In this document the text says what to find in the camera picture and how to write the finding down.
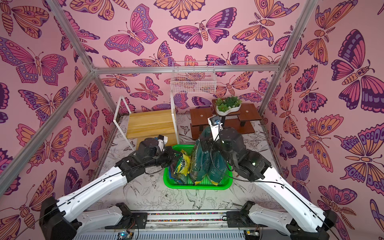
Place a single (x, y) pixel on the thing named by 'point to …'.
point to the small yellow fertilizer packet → (187, 159)
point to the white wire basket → (193, 82)
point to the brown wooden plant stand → (199, 118)
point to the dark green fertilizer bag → (217, 167)
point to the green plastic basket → (226, 182)
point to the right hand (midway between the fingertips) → (207, 132)
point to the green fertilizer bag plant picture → (200, 158)
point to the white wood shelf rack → (145, 125)
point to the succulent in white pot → (229, 104)
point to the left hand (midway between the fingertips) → (184, 153)
